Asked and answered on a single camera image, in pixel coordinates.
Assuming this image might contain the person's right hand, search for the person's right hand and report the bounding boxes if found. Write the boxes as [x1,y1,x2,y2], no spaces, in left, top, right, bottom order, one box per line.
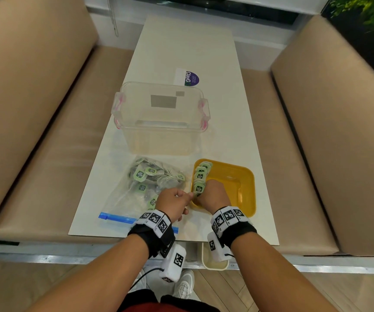
[197,180,233,215]

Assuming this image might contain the person's left hand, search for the person's left hand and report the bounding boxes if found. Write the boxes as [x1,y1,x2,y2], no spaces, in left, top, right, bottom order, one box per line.
[154,187,194,223]

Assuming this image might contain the yellow tray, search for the yellow tray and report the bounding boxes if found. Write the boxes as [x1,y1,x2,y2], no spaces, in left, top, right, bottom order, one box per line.
[190,158,256,218]

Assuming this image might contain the tea bags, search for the tea bags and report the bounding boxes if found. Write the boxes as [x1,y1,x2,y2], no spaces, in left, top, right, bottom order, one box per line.
[129,158,187,208]
[192,161,213,199]

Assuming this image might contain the clear zip bag with tea bags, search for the clear zip bag with tea bags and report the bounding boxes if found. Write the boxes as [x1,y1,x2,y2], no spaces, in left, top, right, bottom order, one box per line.
[98,155,187,234]

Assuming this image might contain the person's left forearm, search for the person's left forearm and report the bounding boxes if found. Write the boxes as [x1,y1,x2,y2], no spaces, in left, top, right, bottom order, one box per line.
[28,234,150,312]

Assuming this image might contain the person's right white shoe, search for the person's right white shoe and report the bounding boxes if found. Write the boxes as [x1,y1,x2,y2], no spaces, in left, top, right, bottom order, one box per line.
[173,269,195,299]

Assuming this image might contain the person's white shoe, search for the person's white shoe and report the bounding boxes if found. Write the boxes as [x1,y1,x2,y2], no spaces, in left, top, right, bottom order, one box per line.
[130,269,148,293]
[173,269,195,299]

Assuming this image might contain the person's left white shoe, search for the person's left white shoe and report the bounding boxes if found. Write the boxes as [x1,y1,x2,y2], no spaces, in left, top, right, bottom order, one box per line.
[130,269,148,293]

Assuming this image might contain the person's black trousers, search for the person's black trousers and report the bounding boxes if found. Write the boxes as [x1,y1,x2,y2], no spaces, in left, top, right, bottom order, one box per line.
[117,289,222,312]

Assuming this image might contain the person's red shirt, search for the person's red shirt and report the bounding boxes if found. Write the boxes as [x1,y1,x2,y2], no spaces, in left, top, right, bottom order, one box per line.
[132,302,178,312]

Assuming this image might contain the black left wristband with markers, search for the black left wristband with markers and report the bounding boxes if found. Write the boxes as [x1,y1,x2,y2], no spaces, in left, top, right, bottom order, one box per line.
[127,209,176,259]

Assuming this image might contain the black wristband with markers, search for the black wristband with markers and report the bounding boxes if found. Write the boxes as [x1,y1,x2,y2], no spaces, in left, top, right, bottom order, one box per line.
[127,209,176,259]
[210,206,258,249]

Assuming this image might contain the black right wristband with markers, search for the black right wristband with markers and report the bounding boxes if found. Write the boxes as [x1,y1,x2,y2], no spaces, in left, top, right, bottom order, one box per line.
[210,206,258,249]

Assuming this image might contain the marker cube on right wrist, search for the marker cube on right wrist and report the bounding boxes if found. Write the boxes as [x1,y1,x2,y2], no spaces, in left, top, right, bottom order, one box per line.
[206,231,235,262]

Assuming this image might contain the small white bin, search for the small white bin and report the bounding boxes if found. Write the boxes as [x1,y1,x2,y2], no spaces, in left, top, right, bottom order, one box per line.
[201,243,230,270]

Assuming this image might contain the clear storage box pink latches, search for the clear storage box pink latches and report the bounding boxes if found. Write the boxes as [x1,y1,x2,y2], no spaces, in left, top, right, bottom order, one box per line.
[110,81,211,156]

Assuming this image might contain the grey rectangular label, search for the grey rectangular label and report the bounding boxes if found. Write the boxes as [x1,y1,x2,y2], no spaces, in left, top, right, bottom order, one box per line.
[150,94,177,109]

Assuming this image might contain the white and purple sticker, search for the white and purple sticker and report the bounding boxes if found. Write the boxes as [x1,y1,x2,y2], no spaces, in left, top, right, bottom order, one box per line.
[175,67,200,87]

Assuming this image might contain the beige bench seat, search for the beige bench seat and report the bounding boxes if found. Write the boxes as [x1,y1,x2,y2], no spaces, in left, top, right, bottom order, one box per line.
[0,0,134,244]
[240,14,374,257]

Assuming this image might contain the white roller blind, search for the white roller blind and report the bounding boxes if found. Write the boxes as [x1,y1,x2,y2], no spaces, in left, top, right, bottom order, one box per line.
[206,0,332,15]

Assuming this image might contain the black planter box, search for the black planter box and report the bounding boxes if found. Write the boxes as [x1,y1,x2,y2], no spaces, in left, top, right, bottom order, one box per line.
[323,9,374,91]

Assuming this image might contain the green hedge plant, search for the green hedge plant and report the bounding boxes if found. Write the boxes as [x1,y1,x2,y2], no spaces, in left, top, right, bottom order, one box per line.
[330,0,374,33]

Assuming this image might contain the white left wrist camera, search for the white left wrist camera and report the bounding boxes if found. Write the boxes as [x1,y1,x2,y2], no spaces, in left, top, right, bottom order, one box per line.
[159,243,187,283]

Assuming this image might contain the blind pull cord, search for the blind pull cord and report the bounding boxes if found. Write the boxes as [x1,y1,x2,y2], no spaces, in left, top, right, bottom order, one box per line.
[107,0,119,37]

